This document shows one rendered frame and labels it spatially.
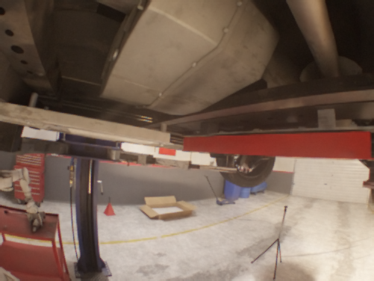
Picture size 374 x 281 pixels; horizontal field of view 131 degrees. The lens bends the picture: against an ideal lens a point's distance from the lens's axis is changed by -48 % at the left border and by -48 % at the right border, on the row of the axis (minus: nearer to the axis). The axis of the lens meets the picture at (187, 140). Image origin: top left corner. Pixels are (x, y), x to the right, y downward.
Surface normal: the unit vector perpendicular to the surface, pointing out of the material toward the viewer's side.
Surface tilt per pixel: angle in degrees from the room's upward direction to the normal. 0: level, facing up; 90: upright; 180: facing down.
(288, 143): 93
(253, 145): 93
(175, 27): 166
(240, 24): 122
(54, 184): 90
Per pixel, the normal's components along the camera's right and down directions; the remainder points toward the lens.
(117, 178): 0.60, -0.01
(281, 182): -0.79, -0.15
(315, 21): -0.06, 1.00
